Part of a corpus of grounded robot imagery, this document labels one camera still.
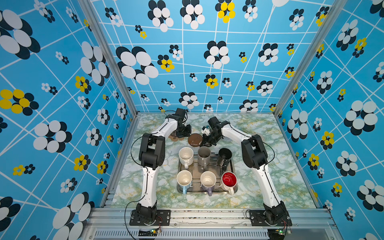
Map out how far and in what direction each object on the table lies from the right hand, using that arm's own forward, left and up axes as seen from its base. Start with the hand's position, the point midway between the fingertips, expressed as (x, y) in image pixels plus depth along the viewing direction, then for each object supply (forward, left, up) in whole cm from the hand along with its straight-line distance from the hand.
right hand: (201, 146), depth 100 cm
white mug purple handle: (-22, -4, -1) cm, 23 cm away
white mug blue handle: (-23, +10, +1) cm, 25 cm away
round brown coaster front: (+5, +4, +2) cm, 6 cm away
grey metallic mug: (-9, -1, +4) cm, 10 cm away
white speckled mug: (-8, +10, +1) cm, 13 cm away
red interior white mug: (-24, -16, 0) cm, 29 cm away
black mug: (-10, -14, +3) cm, 17 cm away
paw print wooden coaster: (+7, +19, 0) cm, 20 cm away
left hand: (+7, +7, +5) cm, 11 cm away
